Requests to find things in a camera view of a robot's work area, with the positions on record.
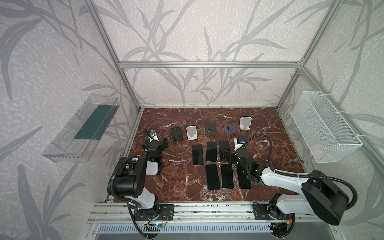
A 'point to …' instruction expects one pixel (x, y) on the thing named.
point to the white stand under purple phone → (191, 132)
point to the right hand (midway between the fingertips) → (229, 144)
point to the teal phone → (211, 151)
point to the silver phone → (227, 176)
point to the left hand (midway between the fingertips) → (157, 133)
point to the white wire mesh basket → (327, 137)
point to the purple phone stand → (230, 128)
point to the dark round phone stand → (243, 137)
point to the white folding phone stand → (245, 122)
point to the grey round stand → (211, 128)
